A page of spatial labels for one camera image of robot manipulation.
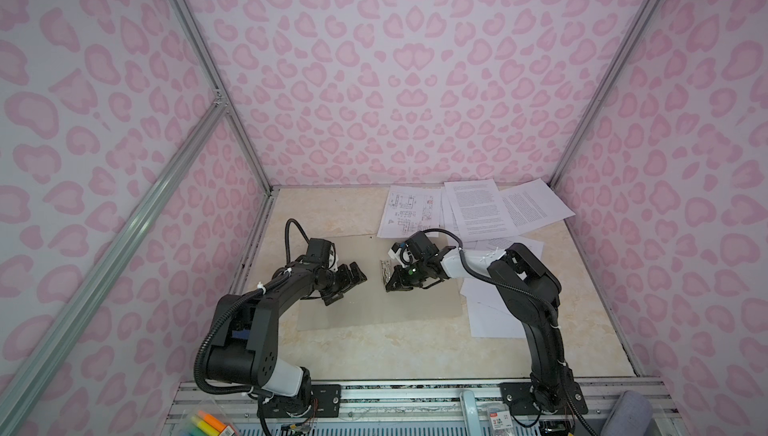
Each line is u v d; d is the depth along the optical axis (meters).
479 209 1.13
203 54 0.82
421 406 0.73
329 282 0.78
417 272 0.83
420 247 0.80
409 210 1.13
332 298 0.85
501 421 0.69
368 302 0.91
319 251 0.74
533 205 1.14
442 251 0.78
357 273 0.84
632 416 0.68
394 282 0.86
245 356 0.43
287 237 0.75
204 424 0.70
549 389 0.63
